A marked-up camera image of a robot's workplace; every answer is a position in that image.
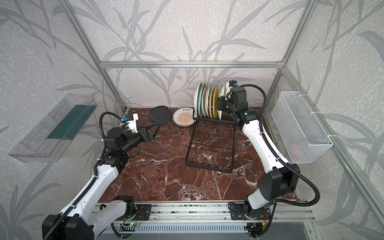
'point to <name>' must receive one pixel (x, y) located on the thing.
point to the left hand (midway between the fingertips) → (157, 122)
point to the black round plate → (161, 114)
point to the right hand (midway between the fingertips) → (219, 94)
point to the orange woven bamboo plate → (212, 102)
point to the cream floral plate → (207, 100)
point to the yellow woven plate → (216, 103)
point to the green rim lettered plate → (195, 101)
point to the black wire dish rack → (211, 144)
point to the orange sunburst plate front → (204, 102)
